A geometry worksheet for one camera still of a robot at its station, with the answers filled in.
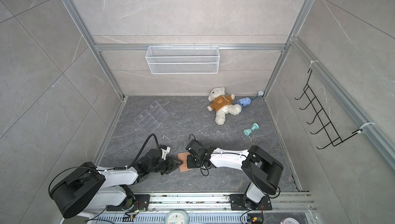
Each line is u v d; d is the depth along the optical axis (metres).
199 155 0.66
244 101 1.11
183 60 1.01
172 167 0.75
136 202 0.73
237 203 0.76
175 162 0.78
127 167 0.59
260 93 1.22
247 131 0.96
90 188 0.43
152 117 1.01
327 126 0.63
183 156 0.87
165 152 0.81
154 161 0.70
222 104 1.05
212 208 0.73
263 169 0.44
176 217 0.68
